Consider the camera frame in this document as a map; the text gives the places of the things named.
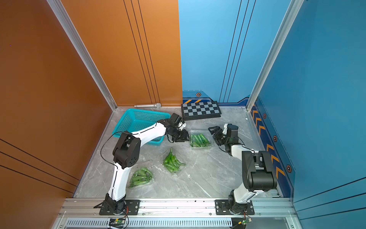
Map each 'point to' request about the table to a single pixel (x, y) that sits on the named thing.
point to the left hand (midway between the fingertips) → (189, 138)
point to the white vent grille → (152, 223)
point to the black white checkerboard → (200, 110)
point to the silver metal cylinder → (157, 105)
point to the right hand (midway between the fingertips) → (210, 131)
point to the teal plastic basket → (133, 119)
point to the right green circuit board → (245, 221)
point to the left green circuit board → (117, 223)
